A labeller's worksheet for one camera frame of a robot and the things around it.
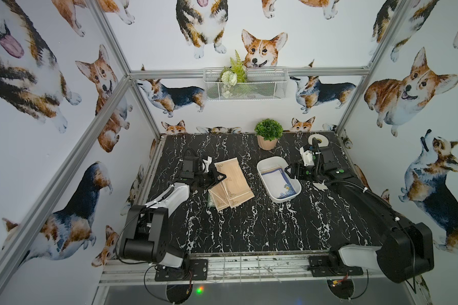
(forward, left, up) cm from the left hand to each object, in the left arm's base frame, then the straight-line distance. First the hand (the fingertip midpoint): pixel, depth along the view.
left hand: (228, 173), depth 87 cm
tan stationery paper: (-4, -3, -5) cm, 7 cm away
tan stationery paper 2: (-6, +5, -12) cm, 14 cm away
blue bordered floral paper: (+1, -25, -13) cm, 28 cm away
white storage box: (+12, -20, -11) cm, 26 cm away
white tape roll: (+31, -56, -13) cm, 66 cm away
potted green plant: (+24, -20, +3) cm, 32 cm away
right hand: (-1, -27, +5) cm, 28 cm away
